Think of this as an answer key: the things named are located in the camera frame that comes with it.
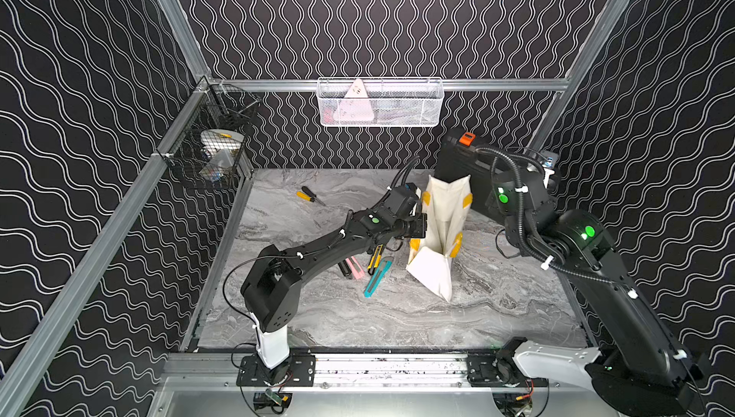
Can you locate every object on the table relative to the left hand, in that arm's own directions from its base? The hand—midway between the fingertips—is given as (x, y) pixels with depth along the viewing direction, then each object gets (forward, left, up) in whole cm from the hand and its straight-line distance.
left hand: (430, 220), depth 80 cm
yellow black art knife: (-3, +15, -20) cm, 25 cm away
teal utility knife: (-9, +13, -20) cm, 26 cm away
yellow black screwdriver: (+24, +43, -21) cm, 53 cm away
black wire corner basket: (+14, +66, +10) cm, 68 cm away
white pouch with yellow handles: (+12, -7, -8) cm, 16 cm away
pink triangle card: (+32, +24, +15) cm, 43 cm away
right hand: (-3, -15, +19) cm, 24 cm away
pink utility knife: (-6, +21, -20) cm, 30 cm away
